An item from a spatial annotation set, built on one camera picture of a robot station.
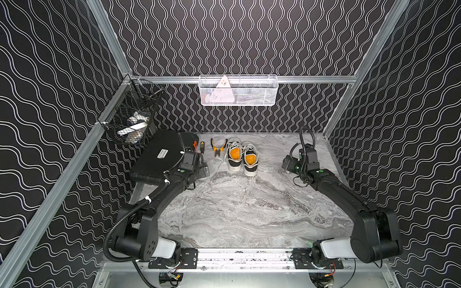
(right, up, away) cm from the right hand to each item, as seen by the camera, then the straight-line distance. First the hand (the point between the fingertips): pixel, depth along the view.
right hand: (292, 161), depth 90 cm
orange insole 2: (-28, +4, +17) cm, 33 cm away
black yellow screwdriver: (-49, +8, +23) cm, 54 cm away
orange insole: (-19, +1, +13) cm, 23 cm away
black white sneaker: (-20, -5, +7) cm, 22 cm away
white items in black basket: (-70, +17, -14) cm, 73 cm away
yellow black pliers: (-39, +5, +20) cm, 44 cm away
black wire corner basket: (-81, +36, +8) cm, 89 cm away
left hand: (-47, -3, -1) cm, 47 cm away
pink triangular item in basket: (-34, +35, 0) cm, 49 cm away
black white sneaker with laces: (-28, -2, +10) cm, 30 cm away
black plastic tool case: (-68, +4, +11) cm, 69 cm away
